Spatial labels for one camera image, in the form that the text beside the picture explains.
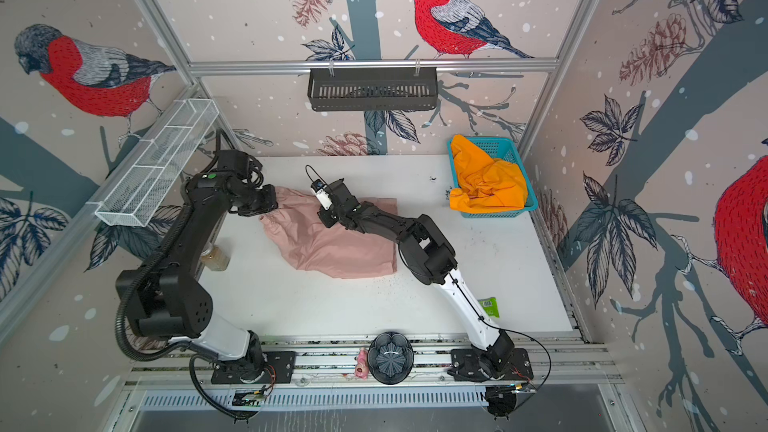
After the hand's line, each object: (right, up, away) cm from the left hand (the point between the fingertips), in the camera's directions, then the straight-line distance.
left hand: (274, 202), depth 83 cm
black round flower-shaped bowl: (+34, -39, -9) cm, 53 cm away
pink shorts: (+14, -17, +9) cm, 23 cm away
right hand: (+10, -4, +17) cm, 20 cm away
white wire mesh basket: (-29, +1, -13) cm, 32 cm away
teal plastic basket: (+79, +19, +31) cm, 87 cm away
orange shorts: (+67, +5, +20) cm, 70 cm away
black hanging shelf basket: (+27, +40, +22) cm, 53 cm away
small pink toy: (+27, -40, -13) cm, 49 cm away
